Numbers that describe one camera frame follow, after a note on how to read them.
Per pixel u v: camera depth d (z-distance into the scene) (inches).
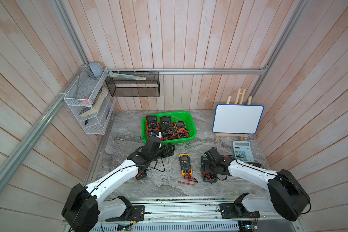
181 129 40.8
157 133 29.3
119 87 41.1
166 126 39.8
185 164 34.5
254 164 35.6
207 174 32.9
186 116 42.4
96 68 32.4
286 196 16.6
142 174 32.7
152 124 38.9
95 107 30.6
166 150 28.0
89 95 30.6
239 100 34.5
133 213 28.7
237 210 26.0
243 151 37.5
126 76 35.6
